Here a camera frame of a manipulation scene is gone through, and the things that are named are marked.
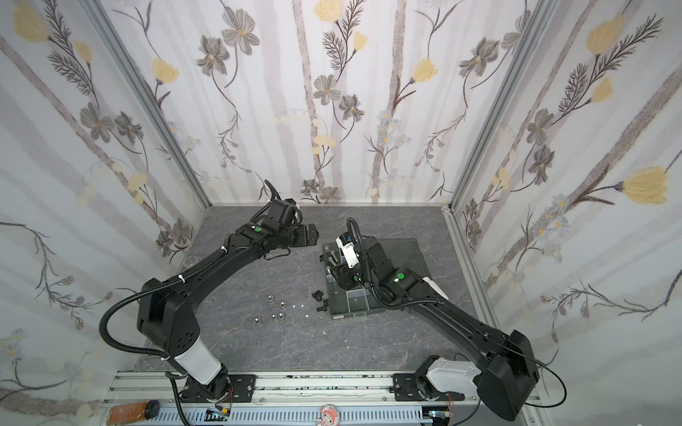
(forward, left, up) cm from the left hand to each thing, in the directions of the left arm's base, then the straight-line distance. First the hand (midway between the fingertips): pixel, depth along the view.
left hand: (311, 233), depth 85 cm
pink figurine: (-48, -6, -15) cm, 51 cm away
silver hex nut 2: (-16, +11, -19) cm, 27 cm away
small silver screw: (-20, +2, -20) cm, 28 cm away
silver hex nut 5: (-20, +11, -20) cm, 30 cm away
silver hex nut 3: (-22, +18, -19) cm, 34 cm away
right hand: (-14, -10, +2) cm, 17 cm away
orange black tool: (-46, +45, -15) cm, 66 cm away
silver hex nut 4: (-20, +13, -19) cm, 31 cm away
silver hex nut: (-14, +15, -19) cm, 28 cm away
